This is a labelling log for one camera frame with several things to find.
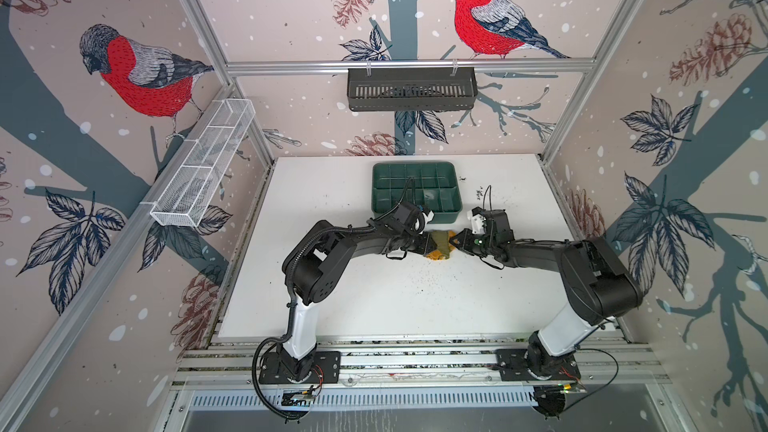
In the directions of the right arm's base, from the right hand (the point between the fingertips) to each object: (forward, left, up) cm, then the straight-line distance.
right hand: (451, 242), depth 94 cm
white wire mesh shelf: (-8, +68, +31) cm, 75 cm away
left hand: (-3, +5, +2) cm, 6 cm away
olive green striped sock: (0, +3, 0) cm, 3 cm away
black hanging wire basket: (+45, +13, +28) cm, 55 cm away
